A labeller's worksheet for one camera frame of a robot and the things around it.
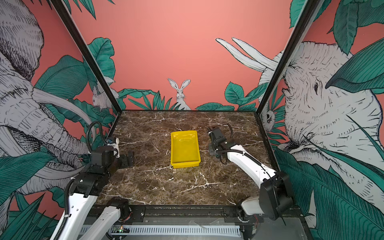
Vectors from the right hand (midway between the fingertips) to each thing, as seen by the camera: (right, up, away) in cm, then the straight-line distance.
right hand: (213, 144), depth 86 cm
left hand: (-46, -2, -13) cm, 47 cm away
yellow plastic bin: (-18, -7, +11) cm, 22 cm away
